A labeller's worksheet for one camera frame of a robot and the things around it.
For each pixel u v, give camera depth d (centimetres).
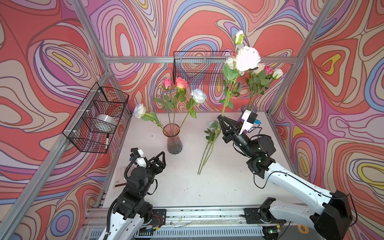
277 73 82
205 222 72
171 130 86
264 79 86
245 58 40
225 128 59
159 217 72
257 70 82
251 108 95
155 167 63
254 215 74
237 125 55
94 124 71
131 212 50
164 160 68
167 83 77
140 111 69
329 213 38
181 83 77
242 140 56
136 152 64
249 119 51
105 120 73
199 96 66
